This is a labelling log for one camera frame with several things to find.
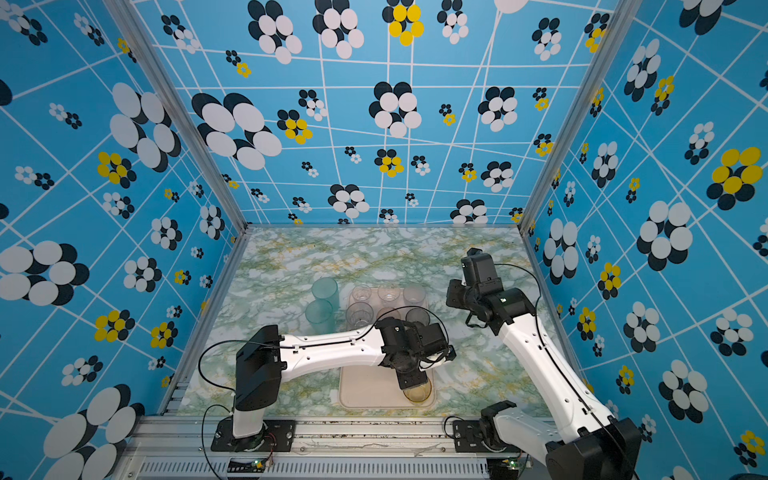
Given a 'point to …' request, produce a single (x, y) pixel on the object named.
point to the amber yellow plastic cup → (418, 393)
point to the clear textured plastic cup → (414, 295)
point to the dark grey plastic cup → (418, 315)
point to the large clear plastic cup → (358, 315)
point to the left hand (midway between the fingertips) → (420, 374)
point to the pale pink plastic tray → (375, 387)
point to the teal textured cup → (325, 288)
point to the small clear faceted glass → (389, 292)
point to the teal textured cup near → (320, 315)
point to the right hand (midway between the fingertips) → (457, 290)
